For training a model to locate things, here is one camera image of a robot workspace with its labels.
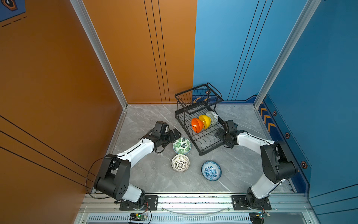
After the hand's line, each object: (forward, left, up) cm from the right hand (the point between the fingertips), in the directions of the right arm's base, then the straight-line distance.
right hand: (220, 137), depth 97 cm
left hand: (-3, +29, +8) cm, 31 cm away
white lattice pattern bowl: (-18, +28, -2) cm, 33 cm away
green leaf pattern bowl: (-6, +27, -1) cm, 28 cm away
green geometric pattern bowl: (+10, +4, +9) cm, 14 cm away
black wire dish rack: (+10, +16, +9) cm, 21 cm away
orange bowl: (+7, +16, +5) cm, 18 cm away
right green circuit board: (-45, -13, -4) cm, 47 cm away
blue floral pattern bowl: (-23, +9, -2) cm, 25 cm away
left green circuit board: (-46, +47, -3) cm, 66 cm away
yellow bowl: (+9, +9, +7) cm, 15 cm away
